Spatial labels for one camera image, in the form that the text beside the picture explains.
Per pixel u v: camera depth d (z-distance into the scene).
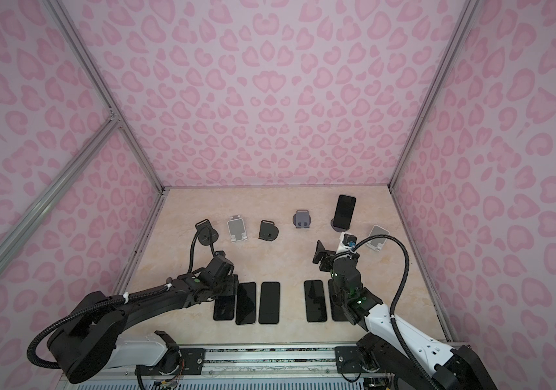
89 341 0.41
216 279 0.69
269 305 0.84
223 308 0.83
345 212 1.03
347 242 0.68
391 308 0.55
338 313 0.82
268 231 1.01
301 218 1.06
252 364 0.74
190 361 0.73
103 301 0.45
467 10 0.69
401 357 0.50
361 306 0.59
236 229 0.99
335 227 1.02
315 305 1.00
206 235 0.98
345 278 0.59
